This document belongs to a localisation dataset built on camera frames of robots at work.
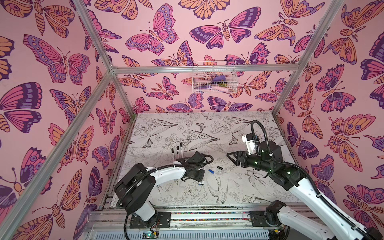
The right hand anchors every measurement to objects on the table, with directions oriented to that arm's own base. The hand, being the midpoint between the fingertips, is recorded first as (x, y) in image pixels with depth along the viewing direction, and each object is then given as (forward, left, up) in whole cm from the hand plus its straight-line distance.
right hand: (230, 152), depth 70 cm
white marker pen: (+16, +27, -24) cm, 39 cm away
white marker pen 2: (+10, +32, -24) cm, 41 cm away
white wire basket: (+55, +12, +10) cm, 57 cm away
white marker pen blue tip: (-5, +13, -25) cm, 28 cm away
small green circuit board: (-30, +40, -27) cm, 56 cm away
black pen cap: (+4, +2, -25) cm, 26 cm away
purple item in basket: (+49, +1, +9) cm, 50 cm away
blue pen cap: (+2, +8, -25) cm, 26 cm away
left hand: (-1, +13, -23) cm, 26 cm away
